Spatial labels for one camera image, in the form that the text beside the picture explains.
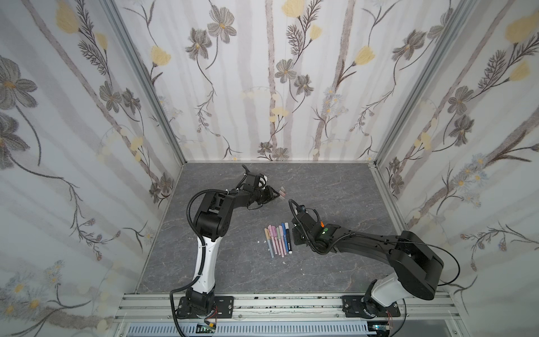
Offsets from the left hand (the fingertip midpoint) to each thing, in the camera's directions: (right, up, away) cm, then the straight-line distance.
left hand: (280, 192), depth 103 cm
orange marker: (+13, -9, -34) cm, 38 cm away
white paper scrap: (-10, -21, -13) cm, 27 cm away
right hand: (+6, -15, -16) cm, 23 cm away
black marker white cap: (+3, -19, -13) cm, 24 cm away
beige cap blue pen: (-6, -20, -13) cm, 24 cm away
